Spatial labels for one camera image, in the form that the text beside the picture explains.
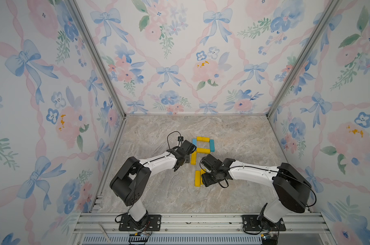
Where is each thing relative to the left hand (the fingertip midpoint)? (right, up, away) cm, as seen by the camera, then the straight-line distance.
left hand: (184, 154), depth 93 cm
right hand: (+14, -13, -6) cm, 20 cm away
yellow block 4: (+8, -13, -6) cm, 16 cm away
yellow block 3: (+6, -3, +3) cm, 8 cm away
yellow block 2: (+13, +1, +7) cm, 15 cm away
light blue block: (+7, +7, +11) cm, 15 cm away
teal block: (+19, +4, +10) cm, 22 cm away
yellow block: (+13, +9, +13) cm, 20 cm away
